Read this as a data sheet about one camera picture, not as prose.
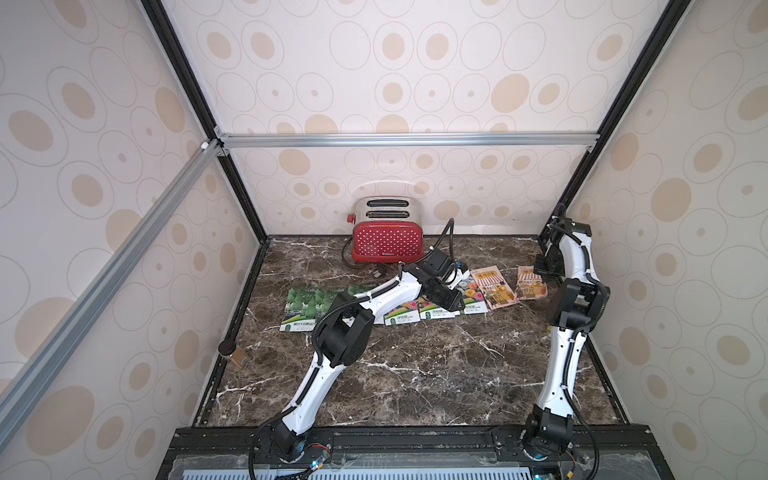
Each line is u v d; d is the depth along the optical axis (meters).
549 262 0.91
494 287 1.06
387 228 1.00
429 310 0.98
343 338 0.57
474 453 0.73
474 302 1.01
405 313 0.98
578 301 0.66
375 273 1.08
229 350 0.79
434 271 0.76
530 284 1.03
